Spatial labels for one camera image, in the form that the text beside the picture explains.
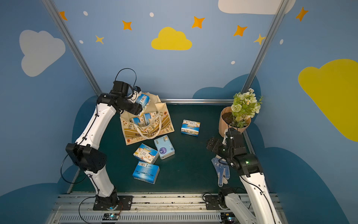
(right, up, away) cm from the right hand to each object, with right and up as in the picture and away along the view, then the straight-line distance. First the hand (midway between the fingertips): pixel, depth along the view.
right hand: (215, 143), depth 72 cm
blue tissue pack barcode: (-41, +24, +9) cm, 48 cm away
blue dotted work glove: (+8, -19, +14) cm, 25 cm away
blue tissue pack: (-38, -18, +6) cm, 42 cm away
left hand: (-43, +21, +11) cm, 50 cm away
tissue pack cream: (-40, -9, +14) cm, 43 cm away
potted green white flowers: (+21, +20, +12) cm, 32 cm away
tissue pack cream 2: (-42, +14, +26) cm, 52 cm away
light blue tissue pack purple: (-29, -6, +19) cm, 35 cm away
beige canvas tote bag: (-37, +11, +26) cm, 47 cm away
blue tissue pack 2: (-49, +11, +23) cm, 55 cm away
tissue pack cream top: (-11, +6, +28) cm, 30 cm away
